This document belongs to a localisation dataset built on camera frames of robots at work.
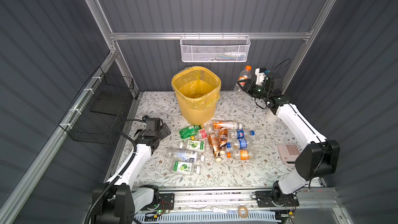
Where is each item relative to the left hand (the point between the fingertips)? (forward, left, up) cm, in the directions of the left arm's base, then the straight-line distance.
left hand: (159, 131), depth 86 cm
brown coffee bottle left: (-7, -31, -7) cm, 33 cm away
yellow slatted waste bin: (+31, -22, +3) cm, 38 cm away
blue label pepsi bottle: (-1, -47, -5) cm, 47 cm away
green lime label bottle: (-6, -19, -8) cm, 21 cm away
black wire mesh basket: (+1, +28, +15) cm, 32 cm away
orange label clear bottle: (-14, -45, -6) cm, 47 cm away
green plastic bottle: (+4, -17, -9) cm, 19 cm away
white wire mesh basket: (+68, -39, +11) cm, 79 cm away
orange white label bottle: (+6, -35, -6) cm, 36 cm away
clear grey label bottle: (-13, -15, -6) cm, 21 cm away
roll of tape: (-39, -43, -10) cm, 59 cm away
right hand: (+13, -45, +21) cm, 51 cm away
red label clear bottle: (0, -24, -7) cm, 25 cm away
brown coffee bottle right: (-2, -37, -6) cm, 37 cm away
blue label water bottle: (-7, -46, -6) cm, 47 cm away
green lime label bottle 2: (-18, -13, -8) cm, 23 cm away
